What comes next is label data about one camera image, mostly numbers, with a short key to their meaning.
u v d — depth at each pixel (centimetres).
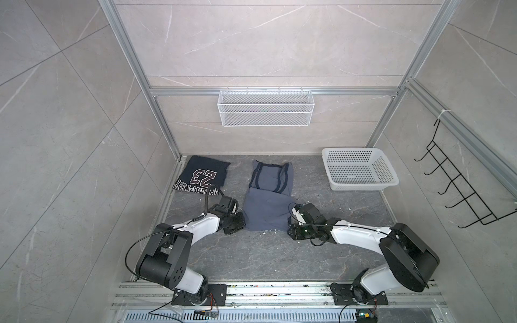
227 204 74
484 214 59
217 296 73
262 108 101
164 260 44
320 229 68
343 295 73
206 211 63
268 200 98
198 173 107
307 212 70
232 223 78
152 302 73
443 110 70
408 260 43
